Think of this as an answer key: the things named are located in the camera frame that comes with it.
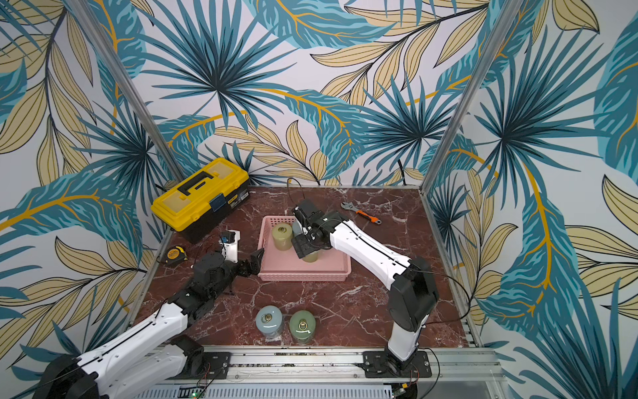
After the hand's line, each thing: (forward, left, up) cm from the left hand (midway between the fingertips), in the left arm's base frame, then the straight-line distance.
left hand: (250, 250), depth 81 cm
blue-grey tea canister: (+14, -14, -8) cm, 21 cm away
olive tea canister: (+11, -9, -6) cm, 15 cm away
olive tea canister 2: (-4, -20, +4) cm, 21 cm away
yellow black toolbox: (+17, +23, +2) cm, 29 cm away
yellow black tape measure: (+4, +31, -12) cm, 34 cm away
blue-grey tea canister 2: (-20, -8, -6) cm, 22 cm away
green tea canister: (-21, -18, -6) cm, 29 cm away
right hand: (+4, -19, 0) cm, 19 cm away
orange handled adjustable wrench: (+33, -36, -15) cm, 51 cm away
